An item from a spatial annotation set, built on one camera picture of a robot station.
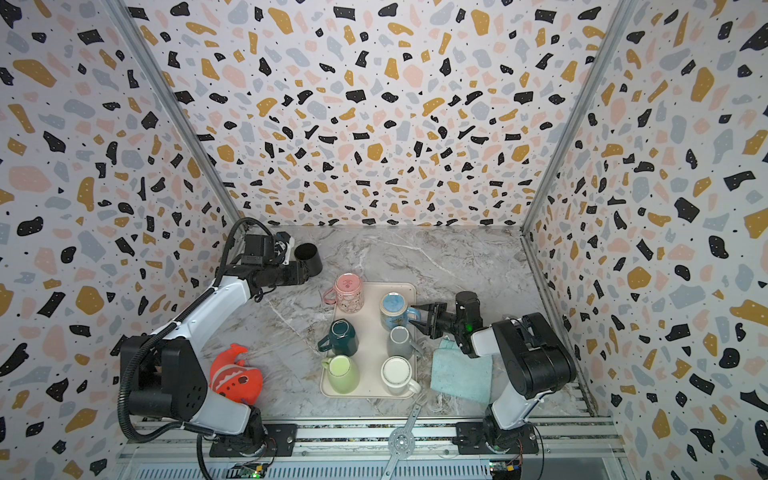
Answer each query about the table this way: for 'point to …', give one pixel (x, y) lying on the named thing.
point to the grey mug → (399, 342)
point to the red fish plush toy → (233, 379)
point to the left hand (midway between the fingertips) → (301, 266)
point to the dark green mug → (342, 339)
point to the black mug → (308, 253)
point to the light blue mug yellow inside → (394, 310)
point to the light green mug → (342, 374)
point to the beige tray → (372, 342)
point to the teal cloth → (455, 372)
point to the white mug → (396, 372)
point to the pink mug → (347, 295)
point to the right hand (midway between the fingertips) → (407, 305)
